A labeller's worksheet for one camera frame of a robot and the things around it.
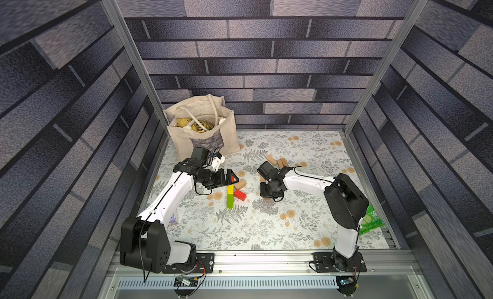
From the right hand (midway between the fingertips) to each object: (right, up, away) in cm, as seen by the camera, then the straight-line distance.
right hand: (262, 193), depth 92 cm
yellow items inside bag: (-32, +34, -3) cm, 46 cm away
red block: (-11, -1, 0) cm, 11 cm away
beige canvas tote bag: (-28, +44, +7) cm, 53 cm away
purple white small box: (-40, -8, -11) cm, 42 cm away
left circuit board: (-32, -28, -22) cm, 48 cm away
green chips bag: (+44, -7, -15) cm, 47 cm away
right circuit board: (+31, -30, -21) cm, 48 cm away
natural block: (+6, +16, +14) cm, 22 cm away
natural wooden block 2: (+14, +15, +12) cm, 23 cm away
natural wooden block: (-11, +4, +2) cm, 12 cm away
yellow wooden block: (-15, +3, 0) cm, 16 cm away
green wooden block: (-16, -3, -2) cm, 16 cm away
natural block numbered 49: (+11, +14, +11) cm, 21 cm away
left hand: (-14, +9, -12) cm, 21 cm away
